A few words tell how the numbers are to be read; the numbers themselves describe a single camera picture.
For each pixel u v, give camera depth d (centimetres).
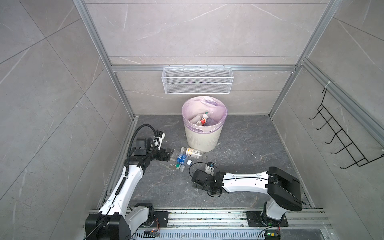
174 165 88
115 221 39
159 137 70
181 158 89
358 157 60
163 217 73
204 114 95
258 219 74
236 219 75
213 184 60
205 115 96
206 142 107
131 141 55
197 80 101
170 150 73
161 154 71
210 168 76
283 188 48
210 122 93
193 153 93
